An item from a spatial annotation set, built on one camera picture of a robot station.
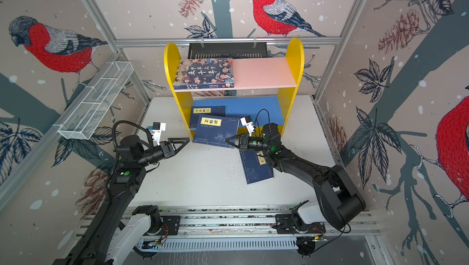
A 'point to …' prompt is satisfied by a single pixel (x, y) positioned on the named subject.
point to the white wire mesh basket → (93, 106)
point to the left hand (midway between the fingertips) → (184, 143)
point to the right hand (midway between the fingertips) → (226, 144)
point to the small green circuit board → (151, 243)
